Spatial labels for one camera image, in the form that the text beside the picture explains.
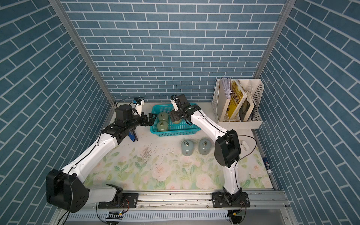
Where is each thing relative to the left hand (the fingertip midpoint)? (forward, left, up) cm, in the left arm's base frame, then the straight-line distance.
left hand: (153, 113), depth 80 cm
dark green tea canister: (+4, -3, -17) cm, 17 cm away
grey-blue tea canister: (-12, -20, -18) cm, 30 cm away
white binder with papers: (+14, -43, +3) cm, 46 cm away
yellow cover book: (+18, -55, -1) cm, 58 cm away
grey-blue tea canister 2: (-11, -31, -18) cm, 37 cm away
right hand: (+7, -13, -6) cm, 16 cm away
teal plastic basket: (+1, -17, -16) cm, 23 cm away
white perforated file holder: (+14, -73, -23) cm, 78 cm away
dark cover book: (+15, -62, -10) cm, 65 cm away
